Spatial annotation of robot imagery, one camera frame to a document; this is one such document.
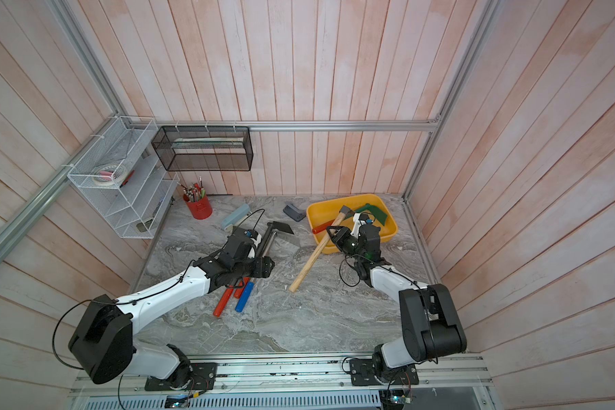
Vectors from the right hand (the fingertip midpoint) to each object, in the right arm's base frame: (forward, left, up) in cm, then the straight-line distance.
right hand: (327, 227), depth 88 cm
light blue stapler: (+13, +40, -12) cm, 43 cm away
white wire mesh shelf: (-3, +60, +14) cm, 62 cm away
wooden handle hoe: (+6, -6, +3) cm, 9 cm away
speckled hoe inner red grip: (+11, +22, -14) cm, 29 cm away
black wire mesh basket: (+31, +49, +11) cm, 59 cm away
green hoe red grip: (+16, -23, -12) cm, 31 cm away
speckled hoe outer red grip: (-22, +36, -15) cm, 45 cm away
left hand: (-13, +21, -6) cm, 26 cm away
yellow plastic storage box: (+21, +1, -17) cm, 27 cm away
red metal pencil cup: (+16, +53, -9) cm, 57 cm away
